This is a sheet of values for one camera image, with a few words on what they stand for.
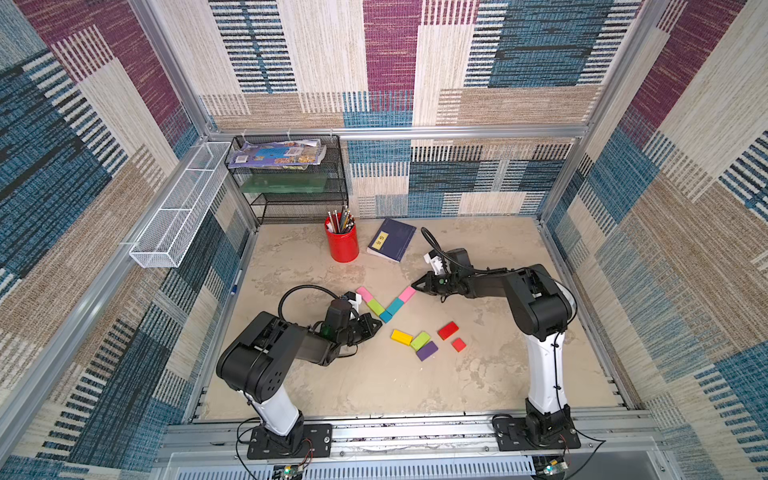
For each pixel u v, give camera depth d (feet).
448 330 3.02
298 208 3.91
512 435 2.40
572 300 3.53
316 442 2.40
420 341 2.93
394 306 3.18
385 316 3.08
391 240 3.73
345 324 2.55
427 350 2.87
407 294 3.26
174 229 2.39
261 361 1.53
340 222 3.37
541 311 1.87
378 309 3.13
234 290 3.46
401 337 2.93
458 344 2.93
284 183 3.21
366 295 3.23
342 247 3.59
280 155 2.67
